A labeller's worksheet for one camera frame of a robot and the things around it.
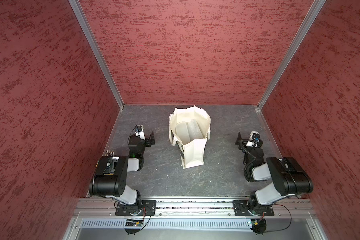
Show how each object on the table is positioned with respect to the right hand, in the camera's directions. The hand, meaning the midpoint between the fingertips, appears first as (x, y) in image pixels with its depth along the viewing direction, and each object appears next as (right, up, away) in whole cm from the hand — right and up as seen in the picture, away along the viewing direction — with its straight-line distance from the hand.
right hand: (246, 135), depth 89 cm
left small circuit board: (-64, -42, -16) cm, 78 cm away
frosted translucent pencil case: (-39, +1, +1) cm, 39 cm away
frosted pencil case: (-32, +3, 0) cm, 32 cm away
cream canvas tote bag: (-33, -10, -8) cm, 36 cm away
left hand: (-63, 0, +4) cm, 63 cm away
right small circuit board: (-3, -41, -18) cm, 45 cm away
